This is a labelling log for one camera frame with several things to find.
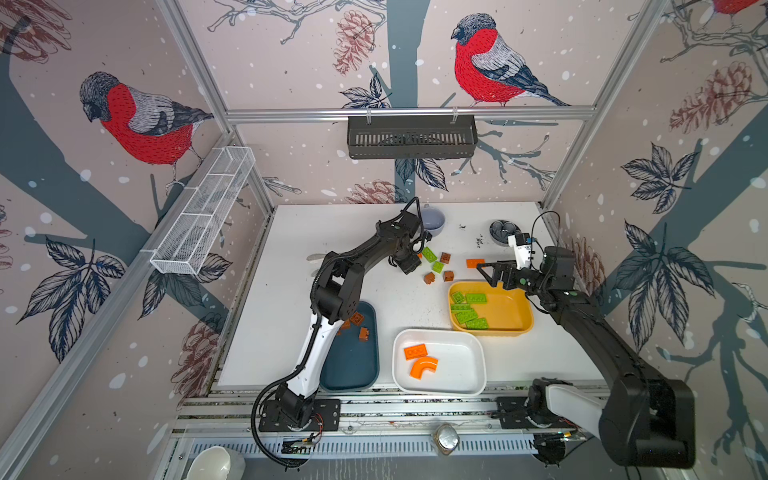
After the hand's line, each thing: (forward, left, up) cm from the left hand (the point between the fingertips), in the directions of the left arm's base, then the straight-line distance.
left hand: (408, 260), depth 101 cm
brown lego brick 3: (-23, +19, -1) cm, 30 cm away
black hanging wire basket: (+36, 0, +25) cm, 44 cm away
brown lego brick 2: (-6, -13, -1) cm, 15 cm away
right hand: (-13, -22, +14) cm, 29 cm away
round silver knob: (-52, -5, +9) cm, 53 cm away
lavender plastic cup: (+18, -11, +1) cm, 21 cm away
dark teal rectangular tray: (-34, +17, +1) cm, 38 cm away
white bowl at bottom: (-55, +45, +4) cm, 71 cm away
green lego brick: (-20, -17, -2) cm, 26 cm away
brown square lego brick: (-26, +14, -1) cm, 29 cm away
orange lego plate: (-30, -1, -2) cm, 30 cm away
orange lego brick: (0, -23, -2) cm, 23 cm away
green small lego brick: (-14, -16, -2) cm, 21 cm away
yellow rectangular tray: (-18, -31, -3) cm, 36 cm away
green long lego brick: (-22, -20, -1) cm, 30 cm away
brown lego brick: (+2, -14, -2) cm, 14 cm away
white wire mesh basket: (-2, +56, +27) cm, 62 cm away
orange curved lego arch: (-34, -2, -3) cm, 34 cm away
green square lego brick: (-2, -11, -2) cm, 11 cm away
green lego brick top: (+5, -8, -3) cm, 10 cm away
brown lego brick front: (-20, +16, -2) cm, 26 cm away
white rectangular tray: (-33, -7, -3) cm, 34 cm away
